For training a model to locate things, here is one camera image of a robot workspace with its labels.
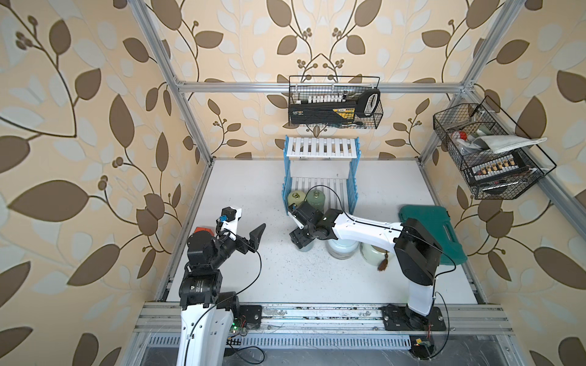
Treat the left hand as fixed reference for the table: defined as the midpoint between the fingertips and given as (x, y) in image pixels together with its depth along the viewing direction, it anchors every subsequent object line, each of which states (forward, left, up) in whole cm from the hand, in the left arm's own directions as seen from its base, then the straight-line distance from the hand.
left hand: (250, 218), depth 71 cm
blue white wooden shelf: (+51, -31, -27) cm, 65 cm away
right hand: (+5, -16, -19) cm, 25 cm away
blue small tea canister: (-4, -18, -12) cm, 22 cm away
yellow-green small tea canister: (+19, -14, -14) cm, 27 cm away
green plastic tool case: (+12, -74, -22) cm, 78 cm away
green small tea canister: (+18, -22, -14) cm, 32 cm away
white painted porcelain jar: (-3, -31, -15) cm, 34 cm away
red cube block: (+7, +25, -20) cm, 33 cm away
